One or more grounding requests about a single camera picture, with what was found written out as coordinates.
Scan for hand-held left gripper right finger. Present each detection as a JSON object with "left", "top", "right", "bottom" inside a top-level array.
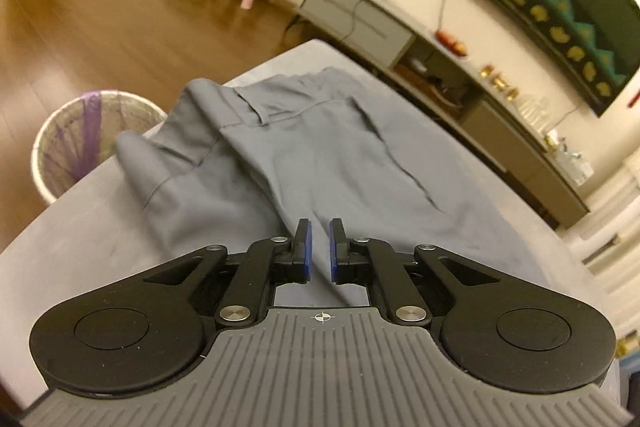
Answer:
[{"left": 329, "top": 217, "right": 501, "bottom": 327}]

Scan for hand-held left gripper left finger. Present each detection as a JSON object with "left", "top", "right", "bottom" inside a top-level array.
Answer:
[{"left": 142, "top": 218, "right": 314, "bottom": 328}]

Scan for grey pants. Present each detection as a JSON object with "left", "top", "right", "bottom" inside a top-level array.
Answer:
[{"left": 114, "top": 67, "right": 546, "bottom": 310}]

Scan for long television cabinet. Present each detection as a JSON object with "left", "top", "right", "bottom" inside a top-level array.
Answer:
[{"left": 292, "top": 0, "right": 591, "bottom": 230}]

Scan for plate of fruit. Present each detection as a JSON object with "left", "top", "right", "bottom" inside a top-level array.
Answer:
[{"left": 434, "top": 29, "right": 471, "bottom": 58}]

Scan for set of clear glasses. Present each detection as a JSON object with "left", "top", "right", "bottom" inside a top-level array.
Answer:
[{"left": 515, "top": 94, "right": 551, "bottom": 132}]

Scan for purple bin liner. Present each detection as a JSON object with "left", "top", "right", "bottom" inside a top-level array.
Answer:
[{"left": 55, "top": 91, "right": 104, "bottom": 182}]

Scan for white wastebasket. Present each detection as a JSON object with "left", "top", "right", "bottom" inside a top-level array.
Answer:
[{"left": 31, "top": 90, "right": 168, "bottom": 206}]

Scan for air conditioner with lace cover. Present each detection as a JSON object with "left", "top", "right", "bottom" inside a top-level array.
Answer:
[{"left": 567, "top": 157, "right": 640, "bottom": 343}]

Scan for black power strip cable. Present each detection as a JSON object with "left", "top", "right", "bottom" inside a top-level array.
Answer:
[{"left": 342, "top": 0, "right": 381, "bottom": 42}]

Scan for black television cable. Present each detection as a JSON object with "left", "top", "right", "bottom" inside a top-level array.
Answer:
[{"left": 437, "top": 0, "right": 456, "bottom": 32}]

